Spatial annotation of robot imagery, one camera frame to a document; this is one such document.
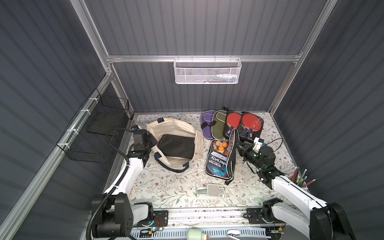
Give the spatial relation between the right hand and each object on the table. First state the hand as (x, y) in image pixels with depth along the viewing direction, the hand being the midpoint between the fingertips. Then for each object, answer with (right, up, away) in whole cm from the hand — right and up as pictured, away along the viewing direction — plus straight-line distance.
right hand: (237, 142), depth 79 cm
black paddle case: (+2, +6, +26) cm, 27 cm away
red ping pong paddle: (+7, +14, +33) cm, 37 cm away
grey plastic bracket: (-14, -26, -1) cm, 29 cm away
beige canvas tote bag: (-34, -4, +23) cm, 41 cm away
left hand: (-47, +3, +6) cm, 48 cm away
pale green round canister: (-22, -38, -16) cm, 47 cm away
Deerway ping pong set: (-8, -12, +12) cm, 19 cm away
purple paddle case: (-13, +16, +36) cm, 42 cm away
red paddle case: (+19, +9, +29) cm, 36 cm away
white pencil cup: (+31, -19, -4) cm, 37 cm away
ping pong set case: (-4, -12, -5) cm, 13 cm away
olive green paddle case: (-6, +5, +26) cm, 28 cm away
